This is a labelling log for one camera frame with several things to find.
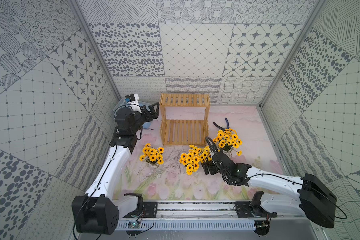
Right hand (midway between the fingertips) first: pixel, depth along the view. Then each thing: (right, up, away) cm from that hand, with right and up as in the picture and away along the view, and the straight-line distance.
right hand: (210, 162), depth 85 cm
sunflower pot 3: (-4, +6, -8) cm, 11 cm away
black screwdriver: (-41, +18, +21) cm, 50 cm away
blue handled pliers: (+13, +18, +22) cm, 31 cm away
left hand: (-28, +32, -13) cm, 45 cm away
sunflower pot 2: (-11, +5, -12) cm, 17 cm away
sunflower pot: (-31, +6, -8) cm, 33 cm away
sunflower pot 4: (+9, +13, -3) cm, 16 cm away
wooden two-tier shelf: (-15, +15, +19) cm, 29 cm away
